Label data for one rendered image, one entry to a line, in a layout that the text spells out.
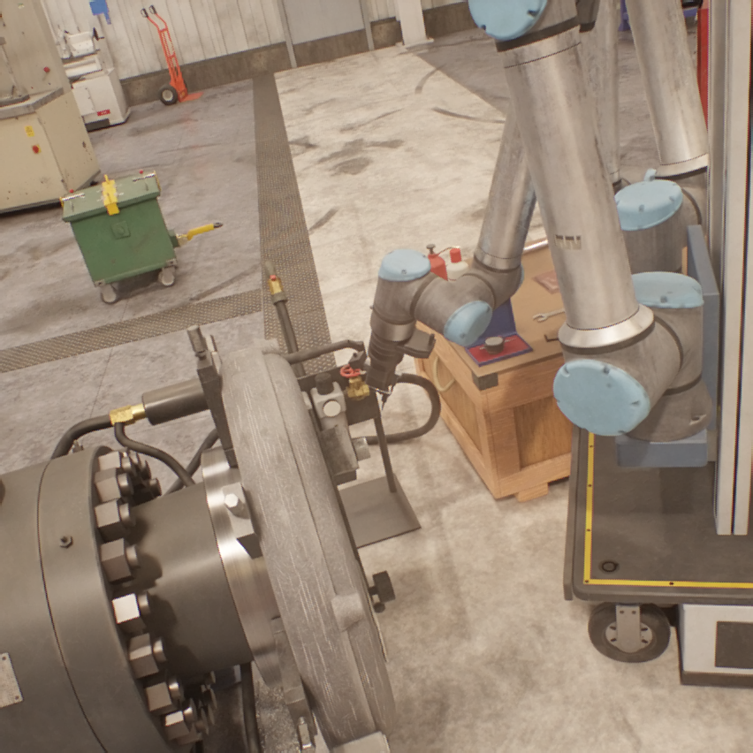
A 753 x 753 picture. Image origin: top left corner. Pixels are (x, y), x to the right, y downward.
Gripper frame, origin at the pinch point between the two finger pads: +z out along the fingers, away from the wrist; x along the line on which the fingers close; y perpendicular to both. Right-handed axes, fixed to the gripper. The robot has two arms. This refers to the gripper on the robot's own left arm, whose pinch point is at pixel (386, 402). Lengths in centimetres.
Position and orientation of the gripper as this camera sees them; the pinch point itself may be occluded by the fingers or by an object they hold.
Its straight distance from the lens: 174.8
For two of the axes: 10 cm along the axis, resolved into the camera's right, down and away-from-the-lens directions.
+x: -3.6, 6.3, -6.9
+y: -9.2, -3.6, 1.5
